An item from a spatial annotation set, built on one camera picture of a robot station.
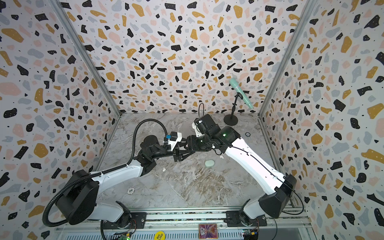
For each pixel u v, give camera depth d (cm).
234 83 97
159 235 69
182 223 73
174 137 61
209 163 93
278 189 40
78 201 41
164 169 91
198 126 54
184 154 67
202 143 58
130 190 83
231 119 116
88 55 87
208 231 70
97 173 47
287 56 90
